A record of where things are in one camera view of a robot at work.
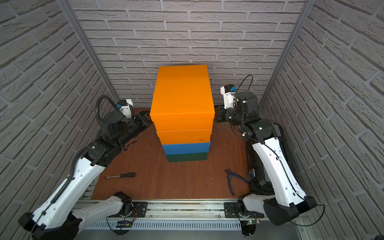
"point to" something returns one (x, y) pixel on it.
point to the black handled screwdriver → (126, 175)
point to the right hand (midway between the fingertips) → (213, 108)
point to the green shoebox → (187, 157)
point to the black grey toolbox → (260, 185)
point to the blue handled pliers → (229, 172)
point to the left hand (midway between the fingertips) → (158, 110)
